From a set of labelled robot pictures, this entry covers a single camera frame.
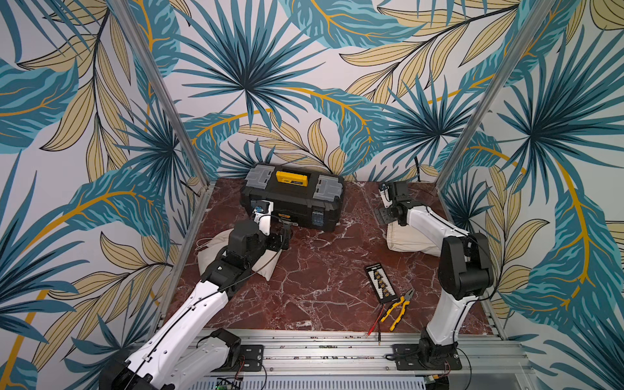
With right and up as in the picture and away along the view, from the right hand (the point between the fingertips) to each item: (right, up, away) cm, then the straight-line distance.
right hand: (375, 210), depth 97 cm
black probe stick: (-3, -39, -18) cm, 43 cm away
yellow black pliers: (+7, -31, -14) cm, 35 cm away
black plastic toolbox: (-29, +5, -5) cm, 30 cm away
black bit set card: (0, -26, -9) cm, 28 cm away
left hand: (-36, -4, -22) cm, 43 cm away
